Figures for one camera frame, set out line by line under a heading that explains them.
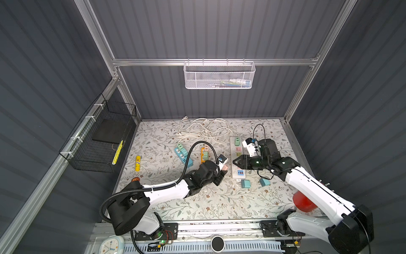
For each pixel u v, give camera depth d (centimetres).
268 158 60
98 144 73
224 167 79
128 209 42
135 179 91
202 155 99
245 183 87
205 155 91
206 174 62
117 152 69
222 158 70
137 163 96
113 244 68
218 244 66
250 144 71
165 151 103
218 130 115
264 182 87
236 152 99
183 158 96
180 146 96
